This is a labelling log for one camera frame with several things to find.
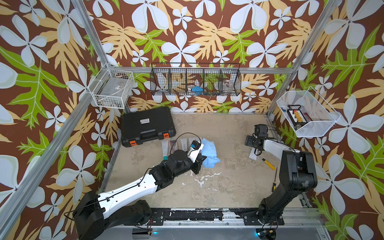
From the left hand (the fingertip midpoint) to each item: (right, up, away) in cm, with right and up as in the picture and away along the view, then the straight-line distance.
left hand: (206, 154), depth 72 cm
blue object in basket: (-3, +38, +23) cm, 44 cm away
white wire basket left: (-53, +36, +14) cm, 66 cm away
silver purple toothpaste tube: (-19, 0, +29) cm, 35 cm away
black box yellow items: (+52, +20, +11) cm, 56 cm away
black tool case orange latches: (-39, +15, +33) cm, 53 cm away
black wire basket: (-5, +45, +26) cm, 53 cm away
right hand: (+34, +4, +27) cm, 43 cm away
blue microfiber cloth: (+1, +2, -2) cm, 3 cm away
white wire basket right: (+58, +21, +10) cm, 63 cm away
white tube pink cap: (+32, -5, +24) cm, 41 cm away
